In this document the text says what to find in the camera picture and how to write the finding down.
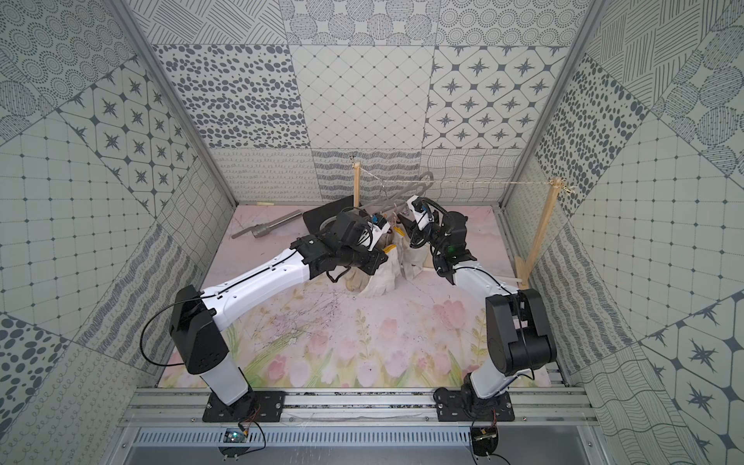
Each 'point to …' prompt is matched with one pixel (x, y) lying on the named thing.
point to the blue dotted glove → (386, 278)
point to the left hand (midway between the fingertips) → (397, 262)
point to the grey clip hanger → (418, 188)
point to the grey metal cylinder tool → (263, 229)
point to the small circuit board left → (233, 435)
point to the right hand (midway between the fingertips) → (406, 212)
